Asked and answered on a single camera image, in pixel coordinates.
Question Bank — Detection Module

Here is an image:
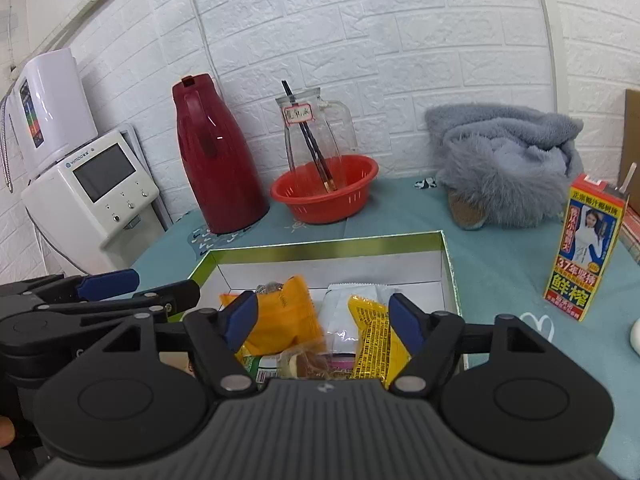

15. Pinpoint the black straw in pitcher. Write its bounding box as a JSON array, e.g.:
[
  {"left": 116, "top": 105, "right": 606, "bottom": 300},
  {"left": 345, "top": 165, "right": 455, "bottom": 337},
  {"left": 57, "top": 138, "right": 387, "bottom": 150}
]
[{"left": 277, "top": 79, "right": 337, "bottom": 195}]

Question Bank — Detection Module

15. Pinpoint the white snack bag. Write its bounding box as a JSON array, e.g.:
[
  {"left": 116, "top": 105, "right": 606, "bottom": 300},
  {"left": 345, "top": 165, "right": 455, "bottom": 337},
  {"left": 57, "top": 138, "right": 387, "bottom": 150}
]
[{"left": 316, "top": 282, "right": 402, "bottom": 356}]

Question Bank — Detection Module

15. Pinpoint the red plastic basket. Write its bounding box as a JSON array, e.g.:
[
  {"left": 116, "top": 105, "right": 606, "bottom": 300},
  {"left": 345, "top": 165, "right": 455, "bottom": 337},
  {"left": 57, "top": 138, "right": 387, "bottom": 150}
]
[{"left": 270, "top": 154, "right": 378, "bottom": 224}]

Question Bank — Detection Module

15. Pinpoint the teal tablecloth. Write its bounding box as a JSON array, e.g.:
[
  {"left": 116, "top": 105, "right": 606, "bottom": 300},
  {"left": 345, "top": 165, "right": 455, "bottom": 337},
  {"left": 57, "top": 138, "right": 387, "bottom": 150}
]
[{"left": 129, "top": 173, "right": 640, "bottom": 480}]

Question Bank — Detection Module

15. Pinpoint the juice carton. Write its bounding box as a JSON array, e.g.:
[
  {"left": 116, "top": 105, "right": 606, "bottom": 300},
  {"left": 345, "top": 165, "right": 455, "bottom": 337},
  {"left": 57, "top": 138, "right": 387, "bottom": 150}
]
[{"left": 544, "top": 174, "right": 628, "bottom": 322}]

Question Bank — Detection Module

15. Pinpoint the brown cardboard box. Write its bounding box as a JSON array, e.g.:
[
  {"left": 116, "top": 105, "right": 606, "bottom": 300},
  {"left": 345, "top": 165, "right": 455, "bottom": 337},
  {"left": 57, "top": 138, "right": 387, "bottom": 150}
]
[{"left": 620, "top": 89, "right": 640, "bottom": 177}]

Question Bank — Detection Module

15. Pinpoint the grey fluffy cloth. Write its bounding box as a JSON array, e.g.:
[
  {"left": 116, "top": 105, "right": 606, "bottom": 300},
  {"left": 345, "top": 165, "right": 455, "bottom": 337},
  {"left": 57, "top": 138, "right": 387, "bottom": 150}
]
[{"left": 425, "top": 103, "right": 584, "bottom": 230}]

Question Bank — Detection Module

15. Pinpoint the white water purifier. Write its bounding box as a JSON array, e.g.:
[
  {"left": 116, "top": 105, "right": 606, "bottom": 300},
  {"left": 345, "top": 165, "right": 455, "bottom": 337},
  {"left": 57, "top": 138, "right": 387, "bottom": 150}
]
[{"left": 10, "top": 48, "right": 98, "bottom": 180}]

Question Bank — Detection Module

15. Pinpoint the brown jerky clear pack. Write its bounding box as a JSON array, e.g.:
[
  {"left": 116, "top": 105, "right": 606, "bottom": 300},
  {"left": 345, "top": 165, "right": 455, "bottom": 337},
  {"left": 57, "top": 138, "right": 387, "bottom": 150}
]
[{"left": 279, "top": 347, "right": 335, "bottom": 380}]

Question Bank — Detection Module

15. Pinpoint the glass pitcher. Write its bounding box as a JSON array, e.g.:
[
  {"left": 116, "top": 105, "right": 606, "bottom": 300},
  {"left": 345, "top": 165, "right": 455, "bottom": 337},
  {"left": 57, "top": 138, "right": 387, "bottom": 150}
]
[{"left": 277, "top": 80, "right": 357, "bottom": 196}]

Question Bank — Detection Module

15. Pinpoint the green snack pack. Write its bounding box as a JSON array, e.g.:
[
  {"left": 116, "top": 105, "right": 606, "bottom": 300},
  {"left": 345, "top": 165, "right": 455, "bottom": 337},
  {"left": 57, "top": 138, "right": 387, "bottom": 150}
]
[{"left": 235, "top": 344, "right": 280, "bottom": 389}]

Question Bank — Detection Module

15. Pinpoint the person left hand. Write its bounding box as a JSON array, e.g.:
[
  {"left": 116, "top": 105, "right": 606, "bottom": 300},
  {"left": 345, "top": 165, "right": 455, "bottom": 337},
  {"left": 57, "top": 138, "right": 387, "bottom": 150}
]
[{"left": 0, "top": 416, "right": 15, "bottom": 448}]

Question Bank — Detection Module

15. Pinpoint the yellow snack bag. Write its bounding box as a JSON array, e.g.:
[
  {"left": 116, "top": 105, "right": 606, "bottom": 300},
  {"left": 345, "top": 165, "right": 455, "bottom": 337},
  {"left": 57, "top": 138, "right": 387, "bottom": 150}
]
[{"left": 348, "top": 296, "right": 410, "bottom": 389}]

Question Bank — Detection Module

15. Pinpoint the white water dispenser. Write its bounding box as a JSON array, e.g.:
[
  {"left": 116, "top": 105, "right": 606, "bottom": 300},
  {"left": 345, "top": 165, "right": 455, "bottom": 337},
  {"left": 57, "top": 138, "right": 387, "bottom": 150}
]
[{"left": 22, "top": 129, "right": 165, "bottom": 274}]

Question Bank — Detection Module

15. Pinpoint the plaid cloth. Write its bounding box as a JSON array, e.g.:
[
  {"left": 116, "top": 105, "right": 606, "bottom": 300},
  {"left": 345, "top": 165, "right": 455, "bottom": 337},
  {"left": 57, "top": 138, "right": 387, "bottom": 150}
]
[{"left": 620, "top": 206, "right": 640, "bottom": 263}]

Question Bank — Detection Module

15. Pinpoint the orange snack bag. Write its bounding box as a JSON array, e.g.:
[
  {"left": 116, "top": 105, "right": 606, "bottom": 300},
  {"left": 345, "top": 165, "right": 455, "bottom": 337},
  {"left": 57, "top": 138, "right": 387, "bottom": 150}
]
[{"left": 235, "top": 275, "right": 323, "bottom": 361}]

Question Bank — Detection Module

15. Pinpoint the small white round device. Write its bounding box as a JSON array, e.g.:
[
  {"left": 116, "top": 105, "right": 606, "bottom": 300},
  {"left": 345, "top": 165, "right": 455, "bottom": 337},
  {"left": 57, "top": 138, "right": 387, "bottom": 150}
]
[{"left": 629, "top": 318, "right": 640, "bottom": 356}]

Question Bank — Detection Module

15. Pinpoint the green cardboard box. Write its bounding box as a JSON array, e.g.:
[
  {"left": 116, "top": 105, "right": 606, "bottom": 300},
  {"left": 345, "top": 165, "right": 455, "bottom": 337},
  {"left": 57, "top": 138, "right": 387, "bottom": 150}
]
[{"left": 190, "top": 232, "right": 459, "bottom": 356}]

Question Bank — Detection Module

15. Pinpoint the red thermos jug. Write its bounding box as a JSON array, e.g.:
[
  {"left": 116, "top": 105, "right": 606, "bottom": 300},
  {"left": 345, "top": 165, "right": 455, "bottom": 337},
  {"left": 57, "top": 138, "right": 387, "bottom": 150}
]
[{"left": 172, "top": 74, "right": 269, "bottom": 234}]

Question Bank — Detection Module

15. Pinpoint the clear candy wrapper pack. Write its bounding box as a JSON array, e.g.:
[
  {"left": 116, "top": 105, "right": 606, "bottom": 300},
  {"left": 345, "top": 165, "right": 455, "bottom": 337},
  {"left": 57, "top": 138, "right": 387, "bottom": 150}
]
[{"left": 324, "top": 353, "right": 356, "bottom": 380}]

